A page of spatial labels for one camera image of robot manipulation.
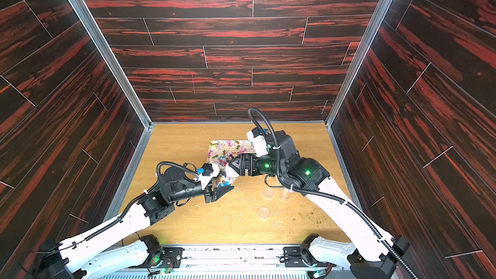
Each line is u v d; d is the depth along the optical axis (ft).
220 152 3.50
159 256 2.19
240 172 1.80
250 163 1.76
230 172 1.96
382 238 1.23
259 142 1.86
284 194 2.96
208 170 1.80
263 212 2.82
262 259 2.46
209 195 1.95
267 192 2.98
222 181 2.13
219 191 2.13
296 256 2.42
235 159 1.87
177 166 1.58
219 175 1.89
